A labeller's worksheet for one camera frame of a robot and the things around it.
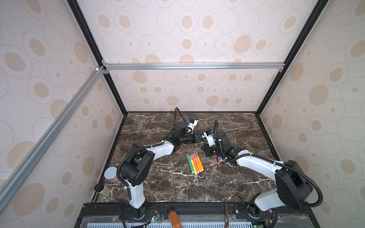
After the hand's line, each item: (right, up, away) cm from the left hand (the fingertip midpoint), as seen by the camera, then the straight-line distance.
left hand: (210, 137), depth 82 cm
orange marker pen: (-5, -17, +8) cm, 20 cm away
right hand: (-1, -6, +6) cm, 8 cm away
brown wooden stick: (+7, -41, -10) cm, 43 cm away
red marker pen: (-8, -17, +8) cm, 21 cm away
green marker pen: (-11, -18, +8) cm, 22 cm away
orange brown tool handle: (-20, -40, -13) cm, 46 cm away
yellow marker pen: (-9, -20, +7) cm, 23 cm away
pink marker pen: (+3, -11, -6) cm, 13 cm away
